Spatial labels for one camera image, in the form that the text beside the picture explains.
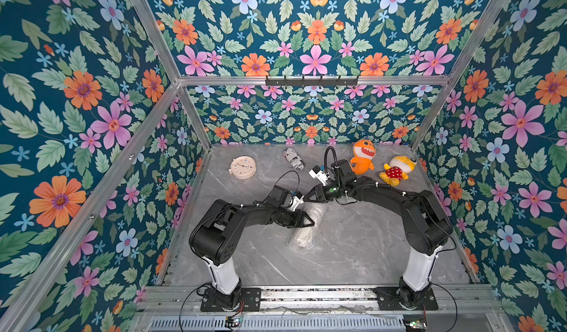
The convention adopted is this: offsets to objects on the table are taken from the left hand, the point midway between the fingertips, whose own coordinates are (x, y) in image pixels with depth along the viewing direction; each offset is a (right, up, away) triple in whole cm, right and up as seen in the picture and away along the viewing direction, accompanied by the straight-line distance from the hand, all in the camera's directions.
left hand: (312, 222), depth 88 cm
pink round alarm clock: (-34, +22, +20) cm, 45 cm away
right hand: (0, +12, -1) cm, 12 cm away
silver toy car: (-8, +26, +23) cm, 36 cm away
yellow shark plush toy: (+41, +22, +14) cm, 49 cm away
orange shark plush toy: (+27, +30, +20) cm, 45 cm away
